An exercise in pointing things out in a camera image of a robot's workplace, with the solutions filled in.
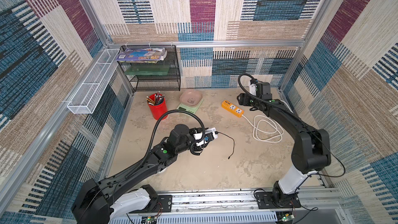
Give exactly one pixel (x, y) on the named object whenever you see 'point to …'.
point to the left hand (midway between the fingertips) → (207, 131)
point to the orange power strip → (232, 108)
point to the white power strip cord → (266, 129)
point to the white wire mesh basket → (86, 99)
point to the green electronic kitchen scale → (193, 109)
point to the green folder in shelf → (147, 70)
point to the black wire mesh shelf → (163, 76)
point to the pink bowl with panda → (190, 97)
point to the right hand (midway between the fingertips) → (245, 99)
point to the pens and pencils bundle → (158, 99)
